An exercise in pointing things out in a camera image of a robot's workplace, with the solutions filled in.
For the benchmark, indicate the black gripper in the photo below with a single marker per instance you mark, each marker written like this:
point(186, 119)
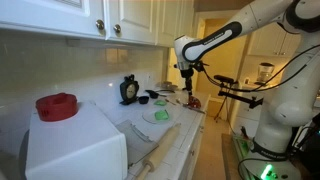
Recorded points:
point(189, 78)

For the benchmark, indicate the wooden rolling pin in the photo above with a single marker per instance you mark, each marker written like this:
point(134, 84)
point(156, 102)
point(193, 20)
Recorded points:
point(163, 146)

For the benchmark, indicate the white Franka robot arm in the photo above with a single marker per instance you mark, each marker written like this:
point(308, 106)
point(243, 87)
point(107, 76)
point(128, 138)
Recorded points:
point(290, 100)

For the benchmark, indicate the metal spoon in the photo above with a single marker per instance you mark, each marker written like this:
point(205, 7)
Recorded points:
point(170, 101)

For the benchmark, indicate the flat green packet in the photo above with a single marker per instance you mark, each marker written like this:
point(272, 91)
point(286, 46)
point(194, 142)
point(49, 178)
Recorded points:
point(160, 103)

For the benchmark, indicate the small black measuring cup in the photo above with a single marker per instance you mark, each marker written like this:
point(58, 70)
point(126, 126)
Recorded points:
point(143, 99)

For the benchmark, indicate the white round plate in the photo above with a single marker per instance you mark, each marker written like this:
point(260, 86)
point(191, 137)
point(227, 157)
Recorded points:
point(148, 116)

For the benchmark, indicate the black table clock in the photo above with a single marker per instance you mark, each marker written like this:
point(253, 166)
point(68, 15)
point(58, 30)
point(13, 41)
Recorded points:
point(129, 90)

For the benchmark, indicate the white lower cabinet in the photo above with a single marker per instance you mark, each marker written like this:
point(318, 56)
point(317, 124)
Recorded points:
point(193, 156)

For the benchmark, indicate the white upper cabinet door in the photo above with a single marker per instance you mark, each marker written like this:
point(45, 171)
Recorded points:
point(50, 16)
point(173, 20)
point(133, 16)

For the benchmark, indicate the background coffee grinder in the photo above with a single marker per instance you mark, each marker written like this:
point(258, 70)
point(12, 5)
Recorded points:
point(265, 71)

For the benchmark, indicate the white background cabinet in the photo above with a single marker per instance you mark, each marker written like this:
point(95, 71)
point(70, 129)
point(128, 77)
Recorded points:
point(270, 41)

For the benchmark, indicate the brass cabinet knob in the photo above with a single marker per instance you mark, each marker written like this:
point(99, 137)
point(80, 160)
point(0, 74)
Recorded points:
point(117, 28)
point(100, 24)

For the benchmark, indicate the white countertop appliance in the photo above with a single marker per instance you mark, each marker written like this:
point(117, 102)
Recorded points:
point(73, 146)

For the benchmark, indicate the red round lid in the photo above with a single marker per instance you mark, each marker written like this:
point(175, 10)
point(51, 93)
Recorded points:
point(56, 107)

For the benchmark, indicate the black stereo camera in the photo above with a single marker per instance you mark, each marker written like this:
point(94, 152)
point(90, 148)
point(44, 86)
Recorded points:
point(224, 79)

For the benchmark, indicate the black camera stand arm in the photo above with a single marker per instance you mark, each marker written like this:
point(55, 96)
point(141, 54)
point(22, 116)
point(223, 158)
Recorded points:
point(240, 98)

